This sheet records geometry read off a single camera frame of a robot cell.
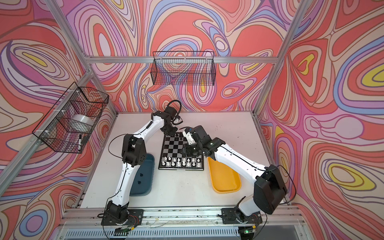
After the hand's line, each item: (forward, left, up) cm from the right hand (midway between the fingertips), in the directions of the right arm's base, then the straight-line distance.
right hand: (183, 155), depth 79 cm
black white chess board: (+5, +8, -14) cm, 17 cm away
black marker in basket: (0, +49, +10) cm, 50 cm away
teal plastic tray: (-10, +25, -15) cm, 31 cm away
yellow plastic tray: (-7, -23, -19) cm, 31 cm away
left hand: (+25, +8, -11) cm, 28 cm away
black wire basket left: (+10, +57, +15) cm, 60 cm away
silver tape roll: (+13, +49, +17) cm, 54 cm away
